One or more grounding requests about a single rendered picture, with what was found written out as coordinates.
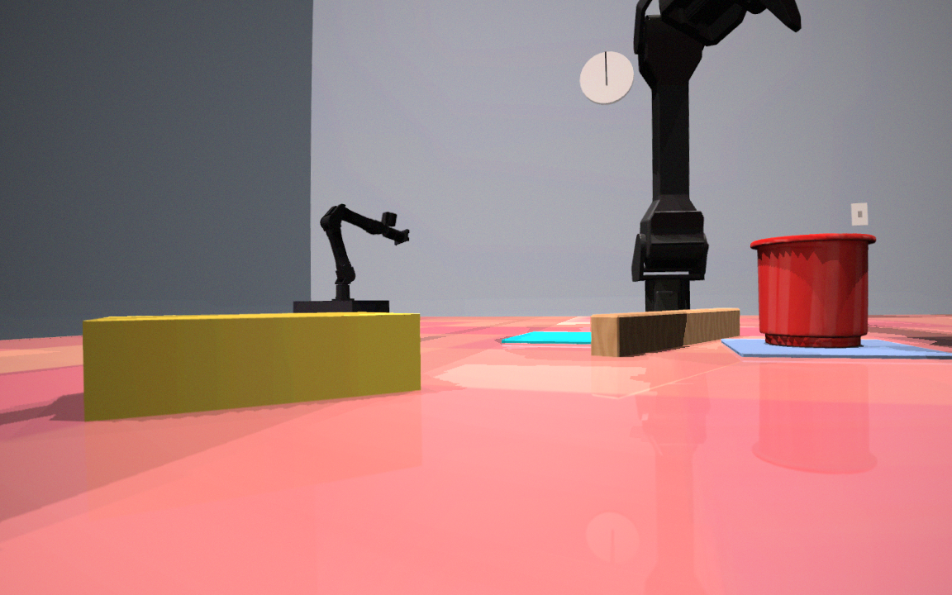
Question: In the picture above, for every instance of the red plastic cup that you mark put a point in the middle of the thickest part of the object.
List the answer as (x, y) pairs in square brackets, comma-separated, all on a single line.
[(813, 289)]

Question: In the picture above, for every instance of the olive-brown rectangular block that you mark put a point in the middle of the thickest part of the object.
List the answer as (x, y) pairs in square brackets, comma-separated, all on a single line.
[(163, 365)]

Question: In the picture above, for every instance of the brown wooden beam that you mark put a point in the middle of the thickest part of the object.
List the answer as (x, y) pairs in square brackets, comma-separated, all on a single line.
[(623, 334)]

